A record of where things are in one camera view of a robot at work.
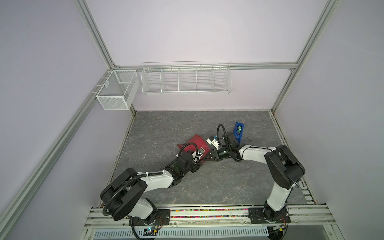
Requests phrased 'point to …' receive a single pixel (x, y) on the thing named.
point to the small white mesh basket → (118, 92)
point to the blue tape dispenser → (239, 128)
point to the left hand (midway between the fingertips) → (197, 156)
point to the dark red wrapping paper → (195, 143)
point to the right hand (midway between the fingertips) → (204, 160)
